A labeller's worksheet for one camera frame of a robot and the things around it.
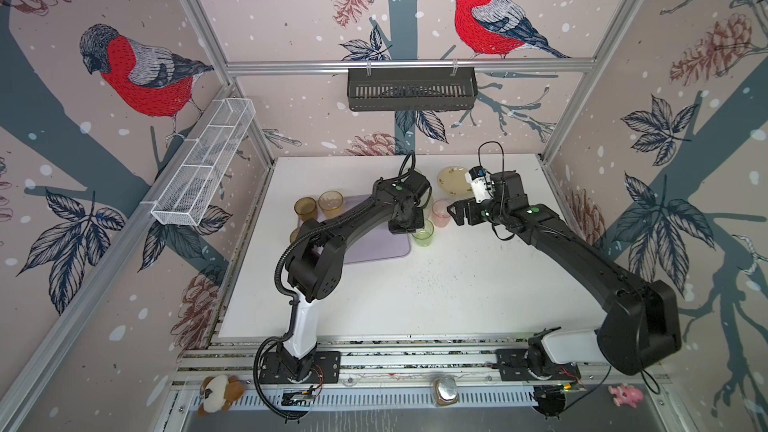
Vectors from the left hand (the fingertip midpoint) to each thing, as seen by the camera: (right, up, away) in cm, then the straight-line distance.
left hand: (417, 229), depth 89 cm
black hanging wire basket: (-2, +47, +17) cm, 50 cm away
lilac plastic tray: (-13, -6, +7) cm, 16 cm away
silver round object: (+4, -32, -25) cm, 40 cm away
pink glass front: (+8, +4, +7) cm, 12 cm away
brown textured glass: (-38, +5, +13) cm, 40 cm away
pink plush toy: (+46, -35, -21) cm, 62 cm away
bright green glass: (+2, -3, +5) cm, 6 cm away
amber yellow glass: (-29, +7, +14) cm, 33 cm away
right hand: (+12, +7, -4) cm, 15 cm away
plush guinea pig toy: (-48, -35, -20) cm, 63 cm away
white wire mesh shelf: (-57, +11, -17) cm, 61 cm away
